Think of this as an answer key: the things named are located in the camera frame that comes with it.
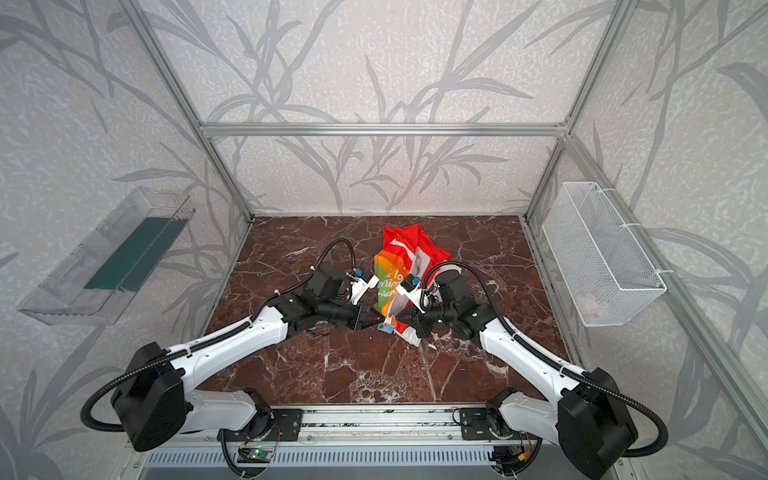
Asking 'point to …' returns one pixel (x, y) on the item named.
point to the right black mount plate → (474, 425)
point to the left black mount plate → (287, 427)
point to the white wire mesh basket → (602, 267)
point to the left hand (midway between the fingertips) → (386, 313)
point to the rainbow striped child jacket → (406, 251)
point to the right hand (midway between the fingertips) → (401, 306)
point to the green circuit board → (260, 454)
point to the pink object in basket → (590, 304)
